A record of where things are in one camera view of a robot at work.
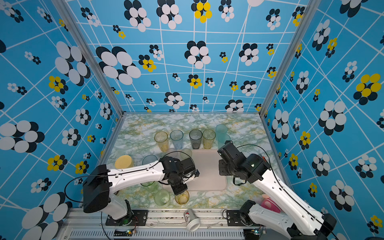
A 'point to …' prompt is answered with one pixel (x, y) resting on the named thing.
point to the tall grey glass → (195, 136)
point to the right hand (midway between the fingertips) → (223, 166)
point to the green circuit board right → (255, 231)
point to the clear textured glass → (174, 154)
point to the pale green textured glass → (162, 197)
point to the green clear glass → (153, 186)
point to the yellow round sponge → (124, 162)
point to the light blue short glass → (149, 159)
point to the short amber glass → (182, 198)
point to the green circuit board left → (128, 233)
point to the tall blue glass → (176, 135)
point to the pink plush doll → (268, 203)
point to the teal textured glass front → (222, 138)
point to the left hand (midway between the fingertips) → (183, 190)
